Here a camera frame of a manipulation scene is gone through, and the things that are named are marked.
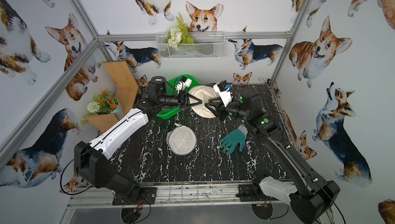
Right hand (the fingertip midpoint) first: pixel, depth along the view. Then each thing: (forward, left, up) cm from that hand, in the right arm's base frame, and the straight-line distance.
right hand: (212, 97), depth 65 cm
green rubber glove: (-1, -14, -38) cm, 40 cm away
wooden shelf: (+36, +61, -18) cm, 73 cm away
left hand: (0, +6, -1) cm, 6 cm away
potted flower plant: (+9, +58, -15) cm, 61 cm away
